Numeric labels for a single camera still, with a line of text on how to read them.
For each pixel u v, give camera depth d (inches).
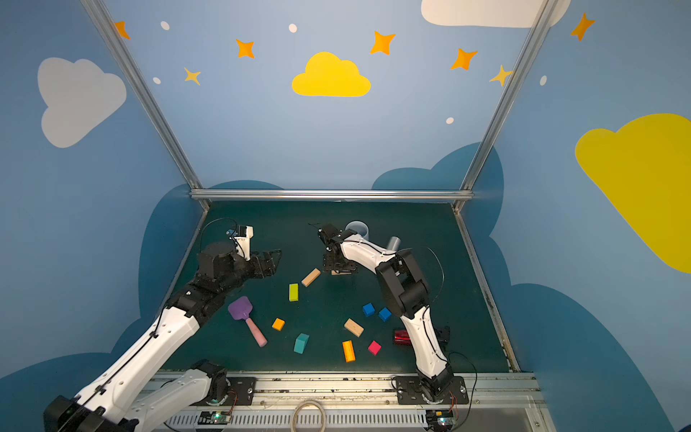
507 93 33.6
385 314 34.5
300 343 32.3
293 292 36.7
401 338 32.9
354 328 33.9
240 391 29.5
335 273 38.4
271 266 27.3
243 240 26.5
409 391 29.0
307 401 28.6
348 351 32.1
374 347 32.3
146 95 33.2
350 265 35.5
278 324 33.9
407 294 22.4
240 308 34.2
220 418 27.7
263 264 26.6
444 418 28.1
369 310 34.8
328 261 35.8
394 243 41.2
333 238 30.1
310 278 38.4
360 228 41.3
